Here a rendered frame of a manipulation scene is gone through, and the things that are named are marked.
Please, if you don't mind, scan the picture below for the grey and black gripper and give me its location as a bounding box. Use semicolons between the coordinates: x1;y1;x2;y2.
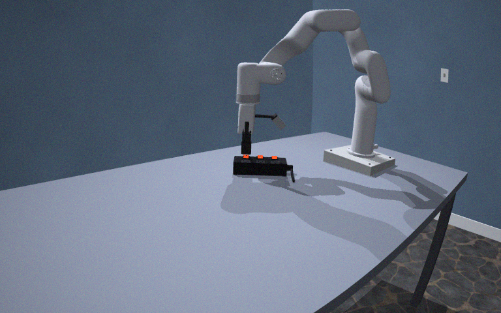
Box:
236;101;259;155

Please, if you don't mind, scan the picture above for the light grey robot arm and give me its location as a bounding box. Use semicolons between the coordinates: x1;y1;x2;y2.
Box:
236;9;391;158

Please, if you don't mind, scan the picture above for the black power strip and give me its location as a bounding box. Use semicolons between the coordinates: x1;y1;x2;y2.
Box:
233;155;295;182

